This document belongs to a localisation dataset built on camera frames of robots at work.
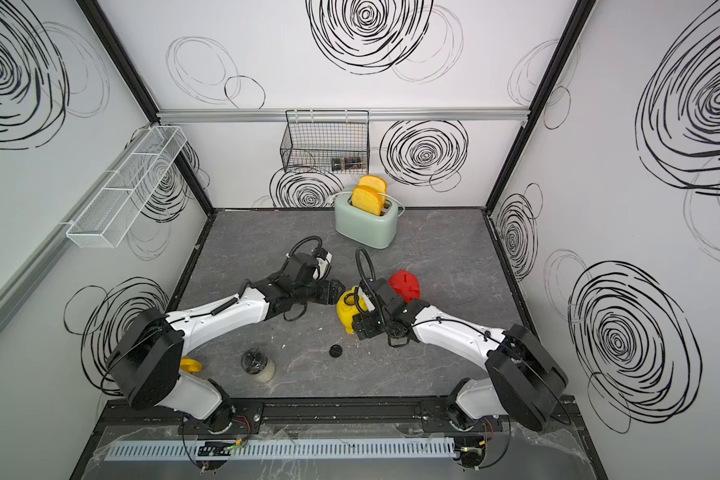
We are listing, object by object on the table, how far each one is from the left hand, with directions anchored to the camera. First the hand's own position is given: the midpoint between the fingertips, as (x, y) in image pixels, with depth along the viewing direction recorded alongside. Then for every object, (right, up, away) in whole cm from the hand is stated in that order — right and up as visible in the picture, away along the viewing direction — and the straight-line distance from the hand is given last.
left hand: (337, 287), depth 86 cm
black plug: (0, -18, -2) cm, 18 cm away
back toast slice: (+11, +33, +13) cm, 37 cm away
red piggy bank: (+20, +1, +2) cm, 20 cm away
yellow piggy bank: (+3, -5, -2) cm, 6 cm away
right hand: (+8, -10, -2) cm, 13 cm away
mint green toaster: (+12, +17, +15) cm, 26 cm away
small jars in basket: (+2, +37, +1) cm, 37 cm away
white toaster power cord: (0, +30, +17) cm, 35 cm away
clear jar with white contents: (-19, -16, -14) cm, 28 cm away
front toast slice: (+9, +27, +10) cm, 30 cm away
